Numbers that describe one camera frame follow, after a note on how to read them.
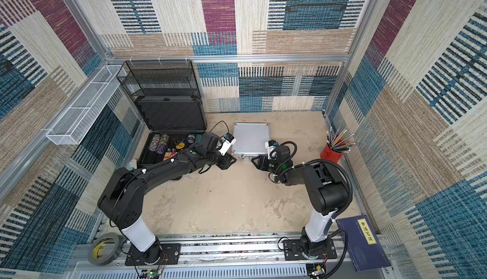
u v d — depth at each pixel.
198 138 1.05
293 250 0.73
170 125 1.04
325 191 0.49
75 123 0.71
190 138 1.04
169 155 0.99
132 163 0.94
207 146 0.70
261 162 0.85
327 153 0.92
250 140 0.95
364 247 0.73
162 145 1.02
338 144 0.94
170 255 0.73
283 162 0.76
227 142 0.79
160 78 1.05
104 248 0.77
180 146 1.05
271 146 0.89
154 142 1.02
